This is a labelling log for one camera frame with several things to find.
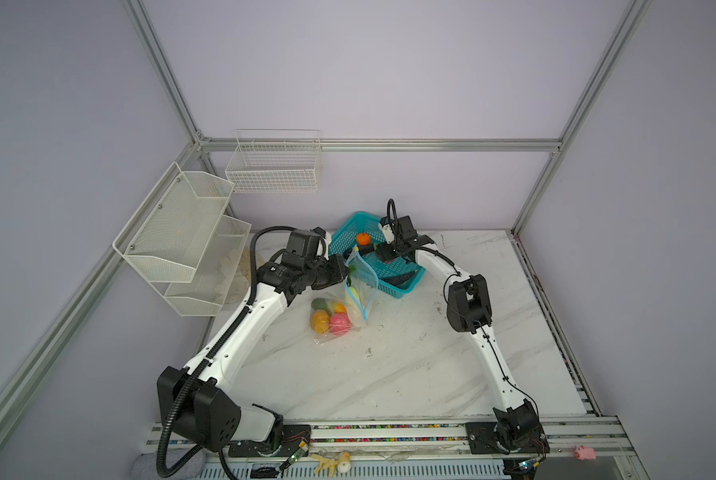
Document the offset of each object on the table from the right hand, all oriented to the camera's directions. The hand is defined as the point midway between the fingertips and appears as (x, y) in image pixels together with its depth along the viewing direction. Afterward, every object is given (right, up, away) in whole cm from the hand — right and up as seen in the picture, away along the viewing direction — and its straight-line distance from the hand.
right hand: (382, 245), depth 110 cm
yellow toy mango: (-20, -24, -20) cm, 38 cm away
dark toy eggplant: (+5, -12, -9) cm, 16 cm away
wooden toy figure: (-12, -53, -41) cm, 68 cm away
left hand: (-11, -8, -34) cm, 36 cm away
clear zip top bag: (-8, -15, -12) cm, 21 cm away
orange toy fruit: (-7, +3, +4) cm, 9 cm away
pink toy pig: (+46, -52, -40) cm, 80 cm away
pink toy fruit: (-14, -25, -22) cm, 36 cm away
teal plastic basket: (-15, +2, 0) cm, 15 cm away
